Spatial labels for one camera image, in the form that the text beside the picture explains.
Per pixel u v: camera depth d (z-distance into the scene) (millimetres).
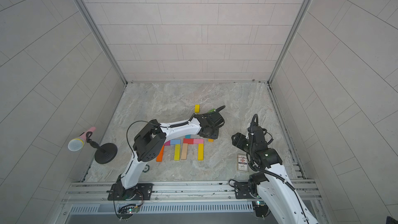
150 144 504
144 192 708
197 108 1020
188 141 871
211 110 1015
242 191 706
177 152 826
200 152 825
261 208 683
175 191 725
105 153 802
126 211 654
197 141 871
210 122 690
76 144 597
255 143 578
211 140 859
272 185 458
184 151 826
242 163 788
